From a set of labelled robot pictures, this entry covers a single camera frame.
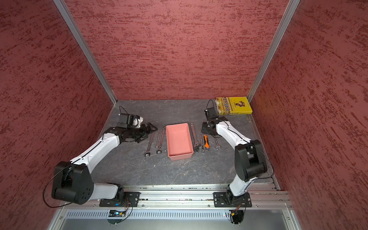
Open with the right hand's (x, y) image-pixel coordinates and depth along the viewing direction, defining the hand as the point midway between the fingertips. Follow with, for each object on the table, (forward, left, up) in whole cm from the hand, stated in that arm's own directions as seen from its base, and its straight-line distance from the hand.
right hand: (206, 131), depth 92 cm
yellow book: (+28, -25, -5) cm, 38 cm away
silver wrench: (-6, -8, -9) cm, 13 cm away
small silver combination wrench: (-1, +34, -8) cm, 35 cm away
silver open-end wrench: (-5, +7, -8) cm, 11 cm away
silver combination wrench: (-9, +31, -7) cm, 34 cm away
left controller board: (-42, +50, -8) cm, 66 cm away
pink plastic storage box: (-3, +18, -9) cm, 20 cm away
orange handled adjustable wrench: (-4, 0, -8) cm, 9 cm away
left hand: (-5, +34, +6) cm, 35 cm away
